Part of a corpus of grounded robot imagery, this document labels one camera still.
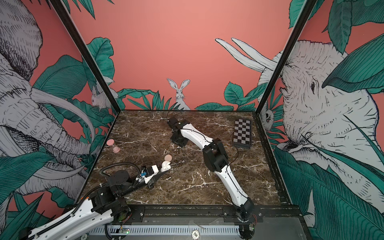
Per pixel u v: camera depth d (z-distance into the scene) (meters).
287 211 0.78
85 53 0.85
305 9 0.70
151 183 0.60
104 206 0.52
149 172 0.54
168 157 0.94
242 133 1.04
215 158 0.61
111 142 0.90
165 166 0.66
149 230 0.70
